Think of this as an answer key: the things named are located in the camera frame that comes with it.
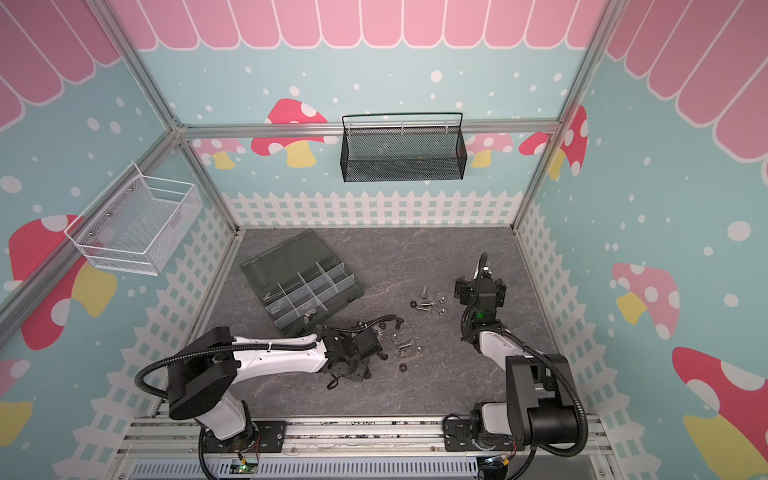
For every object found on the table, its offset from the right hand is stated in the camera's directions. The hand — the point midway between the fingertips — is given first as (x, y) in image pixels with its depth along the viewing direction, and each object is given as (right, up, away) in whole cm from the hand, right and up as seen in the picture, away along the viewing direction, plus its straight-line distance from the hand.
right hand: (478, 277), depth 90 cm
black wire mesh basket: (-23, +41, +4) cm, 47 cm away
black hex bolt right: (-24, -14, +4) cm, 28 cm away
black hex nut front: (-23, -25, -5) cm, 35 cm away
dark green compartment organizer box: (-56, -2, +8) cm, 56 cm away
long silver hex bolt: (-16, -6, +10) cm, 19 cm away
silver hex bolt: (-16, -11, +7) cm, 20 cm away
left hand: (-37, -27, -6) cm, 46 cm away
